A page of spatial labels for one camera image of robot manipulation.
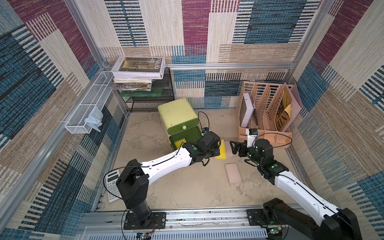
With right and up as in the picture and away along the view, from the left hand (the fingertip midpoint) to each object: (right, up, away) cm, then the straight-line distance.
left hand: (218, 147), depth 81 cm
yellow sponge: (+3, -3, +2) cm, 4 cm away
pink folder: (+43, +24, +1) cm, 49 cm away
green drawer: (-15, +6, +10) cm, 19 cm away
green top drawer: (-18, +11, +5) cm, 21 cm away
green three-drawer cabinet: (-21, +14, +4) cm, 25 cm away
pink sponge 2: (+6, -2, +1) cm, 6 cm away
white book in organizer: (+22, +21, +14) cm, 33 cm away
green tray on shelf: (-38, +34, +18) cm, 54 cm away
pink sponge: (+10, -17, +9) cm, 22 cm away
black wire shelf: (-40, +25, +15) cm, 50 cm away
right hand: (+11, +4, +1) cm, 12 cm away
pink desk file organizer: (+28, +22, +17) cm, 40 cm away
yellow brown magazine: (+43, +17, +13) cm, 48 cm away
